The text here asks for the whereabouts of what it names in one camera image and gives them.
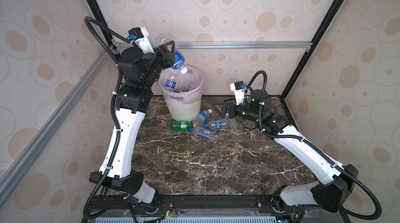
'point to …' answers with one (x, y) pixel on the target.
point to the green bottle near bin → (183, 125)
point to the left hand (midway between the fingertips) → (171, 39)
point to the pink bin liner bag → (193, 96)
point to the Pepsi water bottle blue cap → (217, 124)
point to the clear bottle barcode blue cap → (204, 134)
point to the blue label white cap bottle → (172, 81)
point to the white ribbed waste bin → (184, 112)
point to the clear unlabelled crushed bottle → (234, 123)
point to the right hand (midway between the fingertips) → (218, 103)
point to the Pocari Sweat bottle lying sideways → (203, 116)
